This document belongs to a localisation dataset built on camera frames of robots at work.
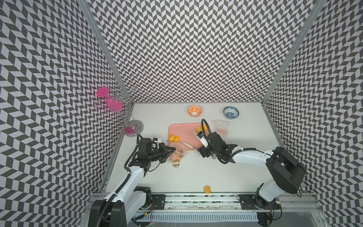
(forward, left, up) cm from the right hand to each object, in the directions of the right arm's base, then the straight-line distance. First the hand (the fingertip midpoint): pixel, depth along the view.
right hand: (202, 146), depth 89 cm
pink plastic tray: (+15, +11, -5) cm, 19 cm away
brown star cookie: (-10, +17, -2) cm, 20 cm away
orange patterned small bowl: (+32, +4, -2) cm, 32 cm away
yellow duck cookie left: (+8, +20, -2) cm, 22 cm away
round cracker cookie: (-24, -1, -4) cm, 24 cm away
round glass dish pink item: (+16, +49, -2) cm, 52 cm away
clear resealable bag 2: (+17, -16, -3) cm, 23 cm away
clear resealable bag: (-8, +16, +1) cm, 18 cm away
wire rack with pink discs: (+16, +49, +27) cm, 59 cm away
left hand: (-6, +16, +8) cm, 18 cm away
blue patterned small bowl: (+29, -24, -1) cm, 38 cm away
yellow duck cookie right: (+7, +17, -3) cm, 19 cm away
